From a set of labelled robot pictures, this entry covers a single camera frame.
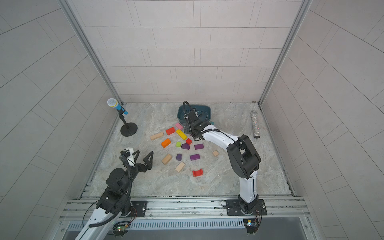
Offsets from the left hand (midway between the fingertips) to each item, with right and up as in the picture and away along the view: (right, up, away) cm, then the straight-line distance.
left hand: (149, 151), depth 78 cm
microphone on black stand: (-21, +9, +21) cm, 31 cm away
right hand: (+22, +13, +16) cm, 30 cm away
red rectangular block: (+7, +8, +21) cm, 24 cm away
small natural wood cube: (+36, -4, +11) cm, 38 cm away
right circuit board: (+51, -31, -10) cm, 60 cm away
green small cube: (+13, +1, +16) cm, 21 cm away
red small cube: (+20, +2, +15) cm, 25 cm away
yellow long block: (+15, +6, +20) cm, 26 cm away
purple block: (+26, -1, +15) cm, 31 cm away
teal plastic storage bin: (+30, +21, +26) cm, 45 cm away
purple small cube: (+15, -6, +8) cm, 18 cm away
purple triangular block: (+18, 0, +15) cm, 23 cm away
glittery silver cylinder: (+64, +9, +18) cm, 67 cm away
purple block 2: (+24, -6, +11) cm, 27 cm away
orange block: (+5, +1, +15) cm, 16 cm away
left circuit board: (-8, -31, -14) cm, 35 cm away
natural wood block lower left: (+8, -7, +8) cm, 13 cm away
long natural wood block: (-2, +6, +18) cm, 19 cm away
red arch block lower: (+26, -13, +3) cm, 29 cm away
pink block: (+13, +12, +24) cm, 29 cm away
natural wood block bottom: (+16, -11, +6) cm, 20 cm away
